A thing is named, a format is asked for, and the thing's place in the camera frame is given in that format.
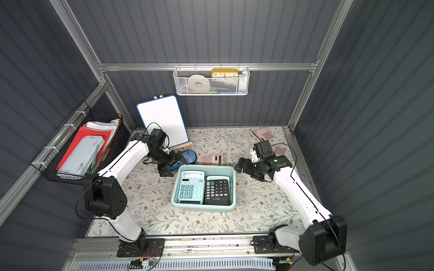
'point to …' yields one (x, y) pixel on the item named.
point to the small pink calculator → (212, 160)
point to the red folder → (83, 131)
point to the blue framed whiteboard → (164, 113)
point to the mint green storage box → (211, 171)
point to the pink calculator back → (263, 134)
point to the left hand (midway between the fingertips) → (182, 169)
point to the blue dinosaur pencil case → (190, 157)
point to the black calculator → (217, 192)
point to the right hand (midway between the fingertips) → (246, 169)
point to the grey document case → (81, 159)
